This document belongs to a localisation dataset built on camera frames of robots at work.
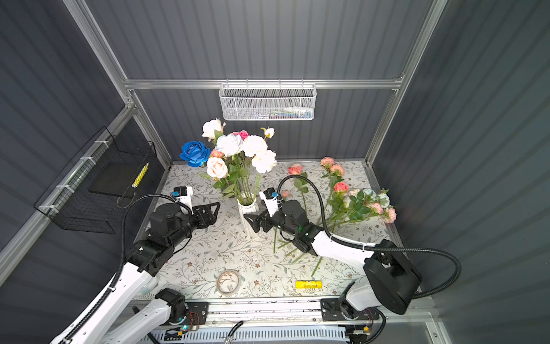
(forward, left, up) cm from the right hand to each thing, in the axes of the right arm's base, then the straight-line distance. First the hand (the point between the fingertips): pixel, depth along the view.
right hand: (255, 210), depth 77 cm
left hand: (-1, +14, +5) cm, 15 cm away
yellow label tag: (-20, -18, -19) cm, 33 cm away
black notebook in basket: (+9, +50, +9) cm, 51 cm away
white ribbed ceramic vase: (+1, +3, +3) cm, 4 cm away
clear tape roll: (-19, +11, -21) cm, 30 cm away
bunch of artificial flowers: (+14, -38, -18) cm, 44 cm away
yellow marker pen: (+9, +42, +9) cm, 44 cm away
